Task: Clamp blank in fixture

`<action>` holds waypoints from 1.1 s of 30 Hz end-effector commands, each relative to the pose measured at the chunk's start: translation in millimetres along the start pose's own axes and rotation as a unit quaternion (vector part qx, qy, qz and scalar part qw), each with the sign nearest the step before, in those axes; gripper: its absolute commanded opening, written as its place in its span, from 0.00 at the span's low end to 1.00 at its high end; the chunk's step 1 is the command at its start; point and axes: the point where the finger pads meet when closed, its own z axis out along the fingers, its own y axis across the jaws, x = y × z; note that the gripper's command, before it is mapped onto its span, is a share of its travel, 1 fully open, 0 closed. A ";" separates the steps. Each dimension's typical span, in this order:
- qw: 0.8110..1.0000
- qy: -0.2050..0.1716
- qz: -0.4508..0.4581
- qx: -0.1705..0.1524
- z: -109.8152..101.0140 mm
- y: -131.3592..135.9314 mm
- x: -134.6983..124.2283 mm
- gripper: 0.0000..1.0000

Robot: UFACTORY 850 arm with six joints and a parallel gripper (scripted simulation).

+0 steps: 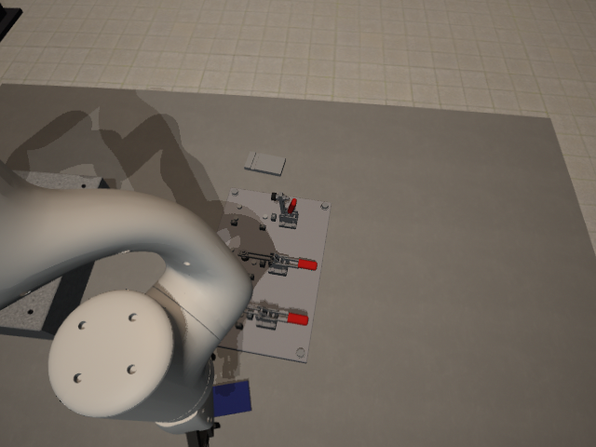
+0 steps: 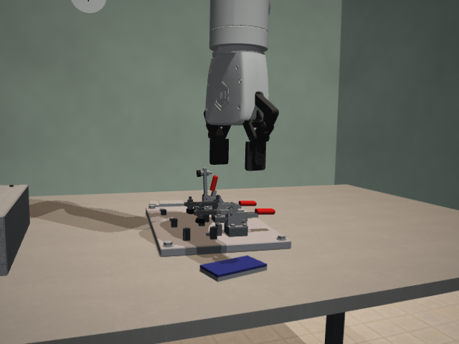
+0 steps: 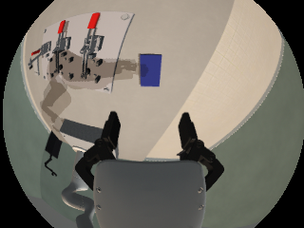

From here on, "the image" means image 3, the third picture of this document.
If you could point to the blue plate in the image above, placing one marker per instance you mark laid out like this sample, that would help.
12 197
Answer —
150 69

